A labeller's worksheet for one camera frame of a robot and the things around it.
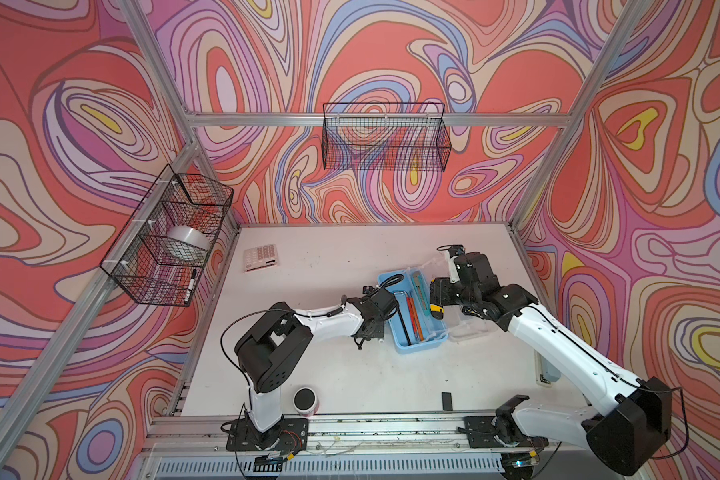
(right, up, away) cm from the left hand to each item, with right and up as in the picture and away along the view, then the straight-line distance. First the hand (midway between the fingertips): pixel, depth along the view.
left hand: (377, 327), depth 92 cm
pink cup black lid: (-19, -14, -18) cm, 30 cm away
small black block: (+18, -17, -14) cm, 28 cm away
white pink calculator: (-42, +22, +16) cm, 50 cm away
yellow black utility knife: (+17, +6, -6) cm, 19 cm away
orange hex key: (+13, +2, +1) cm, 13 cm away
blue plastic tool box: (+10, 0, 0) cm, 11 cm away
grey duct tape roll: (-46, +25, -22) cm, 57 cm away
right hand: (+17, +12, -11) cm, 24 cm away
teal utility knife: (+14, +12, -1) cm, 18 cm away
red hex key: (+11, +3, +1) cm, 12 cm away
